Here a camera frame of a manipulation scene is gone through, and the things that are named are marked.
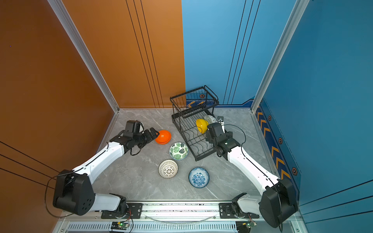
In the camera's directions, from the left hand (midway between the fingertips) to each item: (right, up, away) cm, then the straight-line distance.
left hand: (156, 134), depth 87 cm
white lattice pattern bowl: (+7, -21, 0) cm, 22 cm away
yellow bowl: (+29, +5, +12) cm, 32 cm away
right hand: (+37, +1, -3) cm, 37 cm away
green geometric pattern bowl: (+35, +9, +12) cm, 38 cm away
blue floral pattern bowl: (+26, -25, -4) cm, 36 cm away
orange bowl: (+3, -3, +11) cm, 12 cm away
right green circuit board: (+48, -44, -17) cm, 67 cm away
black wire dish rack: (+22, +13, 0) cm, 26 cm away
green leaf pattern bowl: (+13, -12, +7) cm, 19 cm away
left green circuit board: (-14, -44, -16) cm, 49 cm away
